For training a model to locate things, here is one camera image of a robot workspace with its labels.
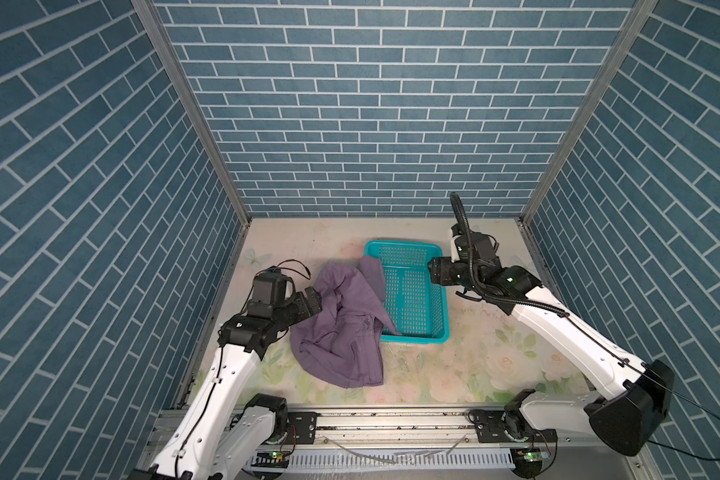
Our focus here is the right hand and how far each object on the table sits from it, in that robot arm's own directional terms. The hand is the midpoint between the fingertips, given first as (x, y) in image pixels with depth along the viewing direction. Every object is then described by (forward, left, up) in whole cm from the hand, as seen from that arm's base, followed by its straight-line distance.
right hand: (436, 260), depth 78 cm
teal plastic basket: (-1, +2, -24) cm, 24 cm away
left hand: (-11, +32, -6) cm, 35 cm away
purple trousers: (-18, +24, -18) cm, 35 cm away
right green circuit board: (-39, -24, -27) cm, 53 cm away
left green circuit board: (-44, +39, -26) cm, 64 cm away
